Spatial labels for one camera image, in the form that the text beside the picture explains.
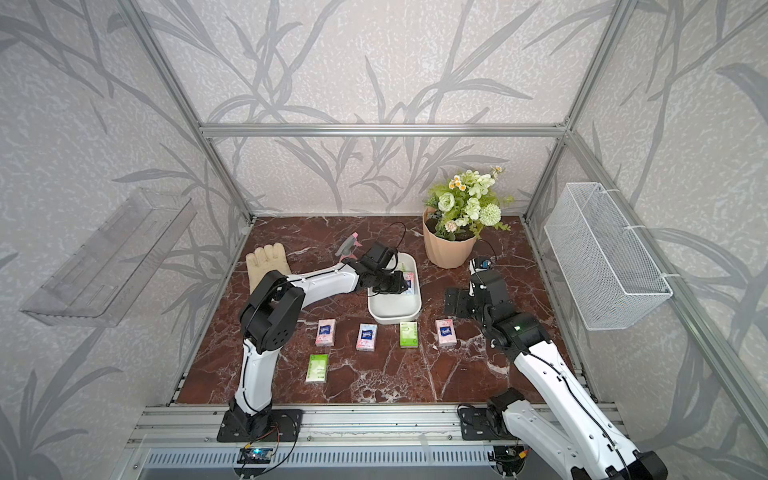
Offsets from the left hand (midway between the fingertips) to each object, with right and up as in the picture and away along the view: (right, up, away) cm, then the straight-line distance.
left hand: (407, 286), depth 95 cm
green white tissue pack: (-25, -20, -15) cm, 35 cm away
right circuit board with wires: (+24, -38, -24) cm, 51 cm away
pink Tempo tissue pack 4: (+1, +3, +1) cm, 3 cm away
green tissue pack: (+1, -13, -9) cm, 16 cm away
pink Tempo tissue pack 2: (-12, -14, -9) cm, 20 cm away
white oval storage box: (-3, -6, -5) cm, 9 cm away
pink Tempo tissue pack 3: (+11, -12, -8) cm, 19 cm away
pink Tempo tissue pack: (-24, -13, -9) cm, 29 cm away
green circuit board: (-37, -37, -24) cm, 57 cm away
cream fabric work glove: (-51, +8, +11) cm, 52 cm away
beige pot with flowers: (+15, +23, -8) cm, 28 cm away
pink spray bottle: (-19, +12, -6) cm, 23 cm away
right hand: (+14, +2, -18) cm, 23 cm away
